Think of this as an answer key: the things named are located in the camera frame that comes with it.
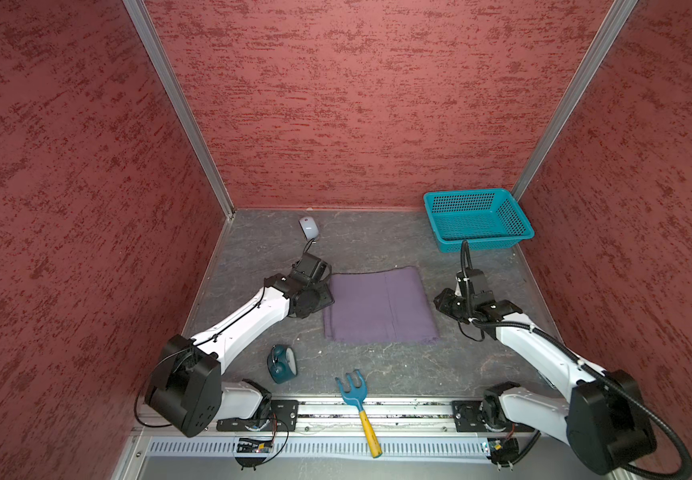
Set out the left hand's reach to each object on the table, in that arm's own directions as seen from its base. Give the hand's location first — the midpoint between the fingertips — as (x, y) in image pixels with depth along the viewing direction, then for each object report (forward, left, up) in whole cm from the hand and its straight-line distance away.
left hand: (324, 307), depth 85 cm
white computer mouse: (+32, +8, -2) cm, 33 cm away
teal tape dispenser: (-15, +10, -2) cm, 18 cm away
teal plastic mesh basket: (+44, -63, -8) cm, 77 cm away
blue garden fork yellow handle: (-22, -10, -7) cm, 25 cm away
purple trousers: (+5, -17, -9) cm, 20 cm away
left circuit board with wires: (-32, +18, -11) cm, 39 cm away
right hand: (+1, -33, -2) cm, 33 cm away
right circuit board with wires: (-33, -46, -9) cm, 57 cm away
